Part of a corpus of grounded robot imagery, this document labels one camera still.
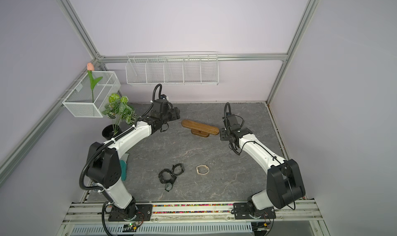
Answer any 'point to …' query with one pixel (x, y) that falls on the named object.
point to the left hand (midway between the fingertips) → (175, 111)
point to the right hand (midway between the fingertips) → (226, 131)
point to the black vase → (110, 130)
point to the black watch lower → (166, 176)
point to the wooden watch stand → (200, 130)
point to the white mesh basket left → (89, 97)
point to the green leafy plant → (118, 108)
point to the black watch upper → (176, 165)
